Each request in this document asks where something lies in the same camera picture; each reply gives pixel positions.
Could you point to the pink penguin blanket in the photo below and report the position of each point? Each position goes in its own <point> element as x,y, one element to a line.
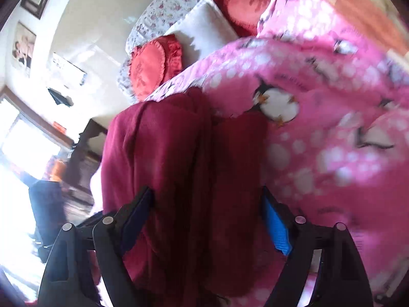
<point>337,143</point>

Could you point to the wall photo poster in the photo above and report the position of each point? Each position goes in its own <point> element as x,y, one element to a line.
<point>23,47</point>

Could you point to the white square pillow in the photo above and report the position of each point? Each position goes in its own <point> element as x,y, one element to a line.
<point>202,31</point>

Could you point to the small red heart cushion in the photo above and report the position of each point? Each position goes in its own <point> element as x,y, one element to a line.
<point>243,15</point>

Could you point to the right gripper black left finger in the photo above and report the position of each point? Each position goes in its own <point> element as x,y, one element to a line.
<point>68,278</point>

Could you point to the dark red knitted garment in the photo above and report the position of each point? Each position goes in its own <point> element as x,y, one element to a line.
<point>198,242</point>

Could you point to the large red heart cushion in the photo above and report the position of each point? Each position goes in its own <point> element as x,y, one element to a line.
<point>153,64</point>

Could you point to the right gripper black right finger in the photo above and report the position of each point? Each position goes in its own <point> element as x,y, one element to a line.
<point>341,279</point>

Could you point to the orange patterned cloth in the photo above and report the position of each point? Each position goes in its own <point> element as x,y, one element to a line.
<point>380,21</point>

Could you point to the dark wooden desk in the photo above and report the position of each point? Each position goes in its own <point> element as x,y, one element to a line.
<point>82,163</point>

